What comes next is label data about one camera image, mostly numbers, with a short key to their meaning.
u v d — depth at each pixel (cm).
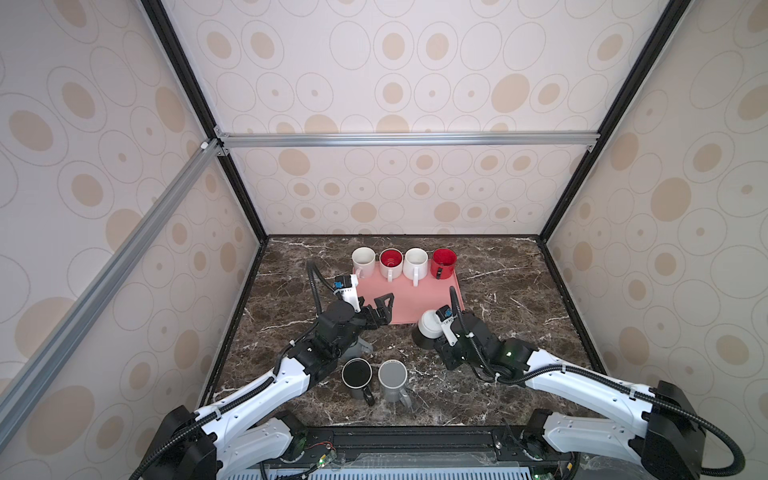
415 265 102
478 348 59
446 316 70
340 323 57
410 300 103
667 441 39
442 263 108
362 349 87
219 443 41
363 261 101
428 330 77
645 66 76
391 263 109
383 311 69
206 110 84
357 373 77
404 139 92
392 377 74
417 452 73
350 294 68
